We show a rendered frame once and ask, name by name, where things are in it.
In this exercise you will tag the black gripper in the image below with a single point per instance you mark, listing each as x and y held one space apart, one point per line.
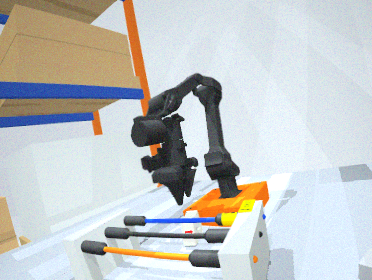
177 175

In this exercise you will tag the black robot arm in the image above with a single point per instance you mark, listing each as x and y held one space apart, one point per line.
151 129

